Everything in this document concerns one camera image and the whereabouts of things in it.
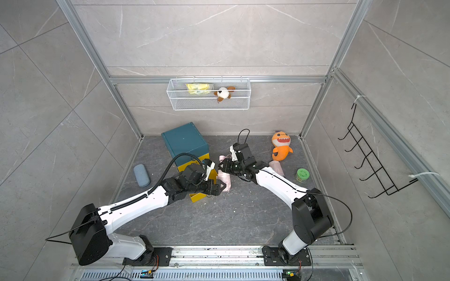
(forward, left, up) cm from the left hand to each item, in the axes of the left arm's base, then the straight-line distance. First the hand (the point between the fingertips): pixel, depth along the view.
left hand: (220, 181), depth 78 cm
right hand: (+9, -1, 0) cm, 9 cm away
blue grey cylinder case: (+14, +46, -15) cm, 50 cm away
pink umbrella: (+2, -2, +1) cm, 3 cm away
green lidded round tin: (+10, -45, -13) cm, 48 cm away
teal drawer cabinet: (+22, +18, +6) cm, 29 cm away
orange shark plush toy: (+32, -38, -10) cm, 51 cm away
